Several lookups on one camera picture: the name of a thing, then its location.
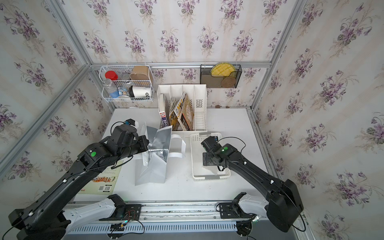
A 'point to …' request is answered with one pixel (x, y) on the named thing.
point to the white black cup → (140, 91)
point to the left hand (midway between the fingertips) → (153, 143)
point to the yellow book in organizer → (174, 119)
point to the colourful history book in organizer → (187, 115)
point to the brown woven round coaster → (228, 82)
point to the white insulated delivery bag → (151, 168)
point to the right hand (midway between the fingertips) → (214, 159)
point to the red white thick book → (163, 122)
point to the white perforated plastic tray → (199, 171)
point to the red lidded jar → (111, 75)
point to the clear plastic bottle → (111, 89)
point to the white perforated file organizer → (197, 93)
